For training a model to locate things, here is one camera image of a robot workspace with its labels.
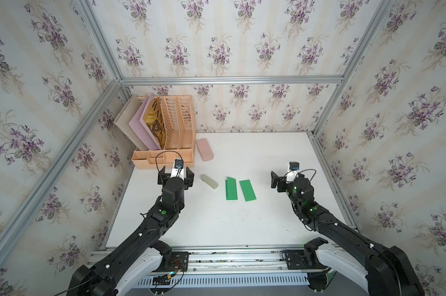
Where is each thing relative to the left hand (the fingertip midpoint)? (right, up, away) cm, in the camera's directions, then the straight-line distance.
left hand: (178, 168), depth 78 cm
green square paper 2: (+32, -14, +18) cm, 39 cm away
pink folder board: (-21, +21, +8) cm, 31 cm away
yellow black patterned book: (-19, +24, +21) cm, 37 cm away
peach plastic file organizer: (-9, +27, +38) cm, 48 cm away
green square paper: (+23, -13, +18) cm, 32 cm away
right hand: (+47, -2, +6) cm, 48 cm away
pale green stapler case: (+12, -9, +19) cm, 24 cm away
